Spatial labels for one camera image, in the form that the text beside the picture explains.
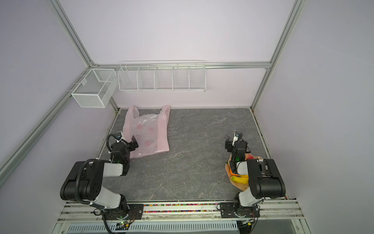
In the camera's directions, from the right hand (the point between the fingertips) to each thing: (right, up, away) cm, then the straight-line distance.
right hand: (237, 140), depth 93 cm
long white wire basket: (-40, +44, +7) cm, 60 cm away
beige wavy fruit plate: (-1, -24, -13) cm, 27 cm away
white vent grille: (-63, -42, -21) cm, 78 cm away
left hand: (-70, +1, -1) cm, 70 cm away
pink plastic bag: (-60, +5, +13) cm, 61 cm away
